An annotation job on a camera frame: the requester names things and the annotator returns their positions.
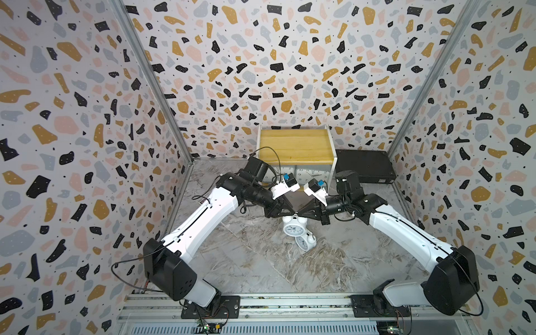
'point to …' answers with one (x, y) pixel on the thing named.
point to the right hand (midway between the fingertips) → (300, 214)
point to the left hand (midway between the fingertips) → (292, 208)
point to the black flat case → (371, 167)
